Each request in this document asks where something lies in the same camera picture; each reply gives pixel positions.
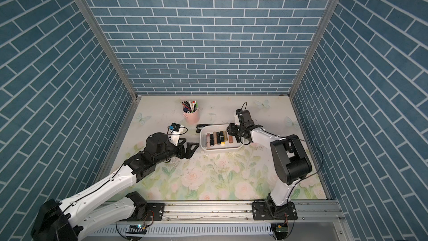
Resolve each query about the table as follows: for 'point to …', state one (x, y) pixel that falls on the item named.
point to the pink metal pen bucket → (191, 118)
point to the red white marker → (190, 104)
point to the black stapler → (199, 126)
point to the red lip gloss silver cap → (230, 138)
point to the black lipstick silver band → (212, 139)
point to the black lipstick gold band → (218, 137)
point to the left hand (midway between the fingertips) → (196, 144)
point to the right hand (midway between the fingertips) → (230, 129)
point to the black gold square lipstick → (222, 138)
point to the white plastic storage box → (219, 127)
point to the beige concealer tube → (215, 138)
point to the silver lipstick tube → (204, 140)
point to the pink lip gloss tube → (208, 139)
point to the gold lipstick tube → (226, 136)
